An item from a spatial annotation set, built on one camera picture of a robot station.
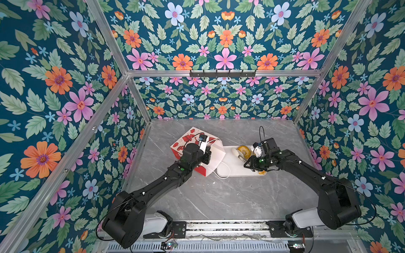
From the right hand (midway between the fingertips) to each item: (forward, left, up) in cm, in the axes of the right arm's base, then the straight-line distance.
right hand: (246, 164), depth 85 cm
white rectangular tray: (+4, +7, -9) cm, 12 cm away
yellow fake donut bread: (+13, -2, -6) cm, 15 cm away
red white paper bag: (+19, +31, +2) cm, 37 cm away
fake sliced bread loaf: (-1, -11, -8) cm, 14 cm away
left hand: (+6, +18, +11) cm, 23 cm away
